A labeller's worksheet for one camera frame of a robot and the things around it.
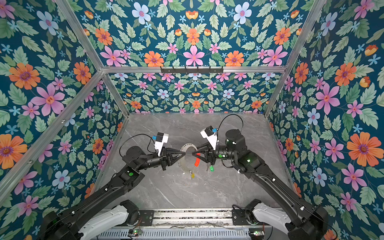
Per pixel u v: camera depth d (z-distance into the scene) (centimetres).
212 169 91
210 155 56
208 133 56
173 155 62
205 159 59
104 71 93
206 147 62
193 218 75
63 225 40
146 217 74
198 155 62
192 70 93
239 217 74
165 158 57
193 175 89
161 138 58
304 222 38
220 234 77
